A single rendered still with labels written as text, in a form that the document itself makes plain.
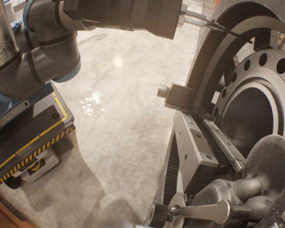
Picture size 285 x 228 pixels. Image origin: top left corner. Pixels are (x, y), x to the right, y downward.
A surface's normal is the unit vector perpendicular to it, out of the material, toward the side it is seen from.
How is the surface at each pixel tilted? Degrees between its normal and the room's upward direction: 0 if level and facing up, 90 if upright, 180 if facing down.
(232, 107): 76
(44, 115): 0
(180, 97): 52
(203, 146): 38
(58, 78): 92
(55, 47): 90
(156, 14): 65
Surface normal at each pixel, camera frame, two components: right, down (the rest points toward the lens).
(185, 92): -0.15, 0.26
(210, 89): -0.21, 0.52
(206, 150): 0.23, -0.93
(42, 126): 0.09, -0.57
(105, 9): -0.25, 0.71
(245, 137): -0.07, -0.02
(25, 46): 0.59, 0.59
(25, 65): 0.48, 0.07
